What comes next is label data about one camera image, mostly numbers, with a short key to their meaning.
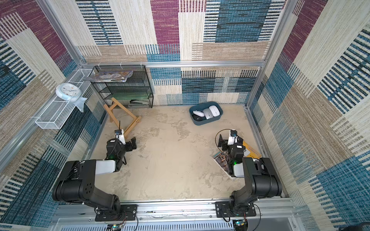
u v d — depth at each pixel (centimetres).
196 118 108
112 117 93
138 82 108
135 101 109
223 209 73
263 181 44
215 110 111
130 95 112
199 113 112
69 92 75
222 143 84
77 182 45
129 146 86
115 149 73
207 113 112
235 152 69
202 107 116
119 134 81
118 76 88
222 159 91
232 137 77
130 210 74
